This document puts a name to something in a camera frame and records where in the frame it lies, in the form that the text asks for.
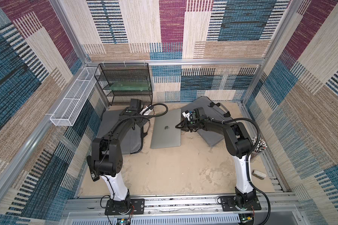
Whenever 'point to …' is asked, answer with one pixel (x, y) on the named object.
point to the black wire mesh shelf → (126, 81)
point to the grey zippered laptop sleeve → (132, 138)
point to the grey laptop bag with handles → (214, 110)
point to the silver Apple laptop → (164, 133)
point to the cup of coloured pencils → (261, 146)
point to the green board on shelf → (129, 86)
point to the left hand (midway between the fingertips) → (141, 117)
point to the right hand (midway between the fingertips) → (178, 128)
